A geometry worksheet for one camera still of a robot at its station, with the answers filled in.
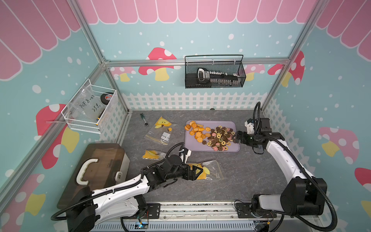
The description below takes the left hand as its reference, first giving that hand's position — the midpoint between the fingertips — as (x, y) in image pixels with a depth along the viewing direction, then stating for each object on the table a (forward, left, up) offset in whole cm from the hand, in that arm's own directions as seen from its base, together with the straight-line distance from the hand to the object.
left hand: (195, 171), depth 75 cm
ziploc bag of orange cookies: (+34, +25, -12) cm, 44 cm away
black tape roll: (+34, +51, +20) cm, 64 cm away
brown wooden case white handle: (+3, +52, -2) cm, 52 cm away
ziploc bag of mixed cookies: (+12, +25, -4) cm, 28 cm away
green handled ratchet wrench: (+41, +37, -11) cm, 57 cm away
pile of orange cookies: (+35, -3, -11) cm, 36 cm away
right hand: (+20, -26, +3) cm, 33 cm away
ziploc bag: (+4, -10, -9) cm, 14 cm away
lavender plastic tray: (+42, -30, -13) cm, 54 cm away
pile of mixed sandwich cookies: (+26, -17, -8) cm, 33 cm away
